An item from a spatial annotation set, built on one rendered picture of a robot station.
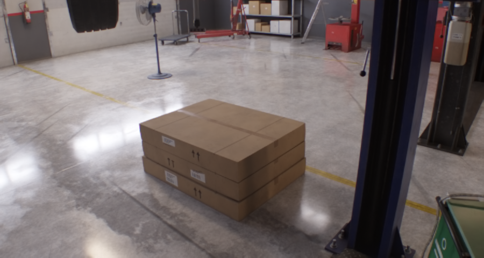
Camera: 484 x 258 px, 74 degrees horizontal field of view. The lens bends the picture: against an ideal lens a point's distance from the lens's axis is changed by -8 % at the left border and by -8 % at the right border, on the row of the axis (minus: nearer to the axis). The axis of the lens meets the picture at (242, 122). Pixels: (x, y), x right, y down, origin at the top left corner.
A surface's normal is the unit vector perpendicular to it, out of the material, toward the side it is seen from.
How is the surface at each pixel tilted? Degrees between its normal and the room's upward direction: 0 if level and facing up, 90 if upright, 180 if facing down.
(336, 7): 90
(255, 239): 0
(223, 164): 90
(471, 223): 0
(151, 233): 0
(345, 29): 90
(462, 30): 90
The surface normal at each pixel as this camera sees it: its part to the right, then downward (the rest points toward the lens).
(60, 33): 0.76, 0.22
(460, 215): -0.02, -0.93
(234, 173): -0.64, 0.29
